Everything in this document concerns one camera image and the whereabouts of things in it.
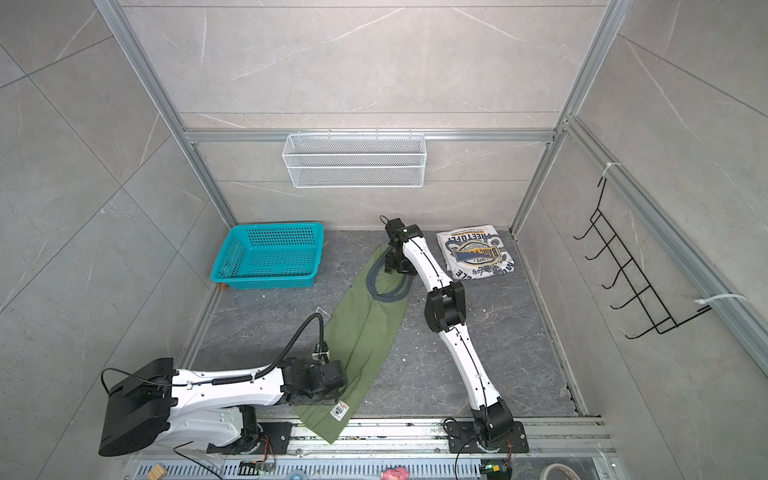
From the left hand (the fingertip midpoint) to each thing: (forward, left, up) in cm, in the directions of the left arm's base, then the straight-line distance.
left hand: (334, 388), depth 81 cm
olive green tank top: (+15, -7, +1) cm, 17 cm away
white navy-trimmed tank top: (+46, -49, +2) cm, 67 cm away
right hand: (+41, -20, 0) cm, 46 cm away
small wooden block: (-17, +40, 0) cm, 44 cm away
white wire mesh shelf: (+65, -6, +30) cm, 72 cm away
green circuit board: (-20, -40, 0) cm, 45 cm away
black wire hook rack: (+14, -72, +32) cm, 80 cm away
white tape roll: (-21, -51, +2) cm, 55 cm away
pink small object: (-20, -17, +4) cm, 26 cm away
